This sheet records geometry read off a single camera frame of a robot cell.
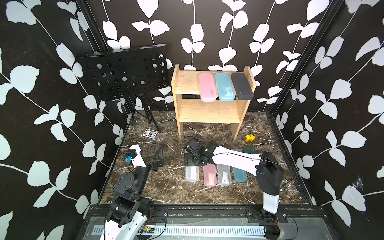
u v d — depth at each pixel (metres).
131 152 0.51
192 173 0.81
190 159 0.76
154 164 0.57
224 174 0.86
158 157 0.58
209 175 0.86
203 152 0.63
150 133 1.04
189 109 0.93
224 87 0.70
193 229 0.70
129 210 0.48
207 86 0.72
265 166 0.54
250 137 1.03
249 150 0.99
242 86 0.75
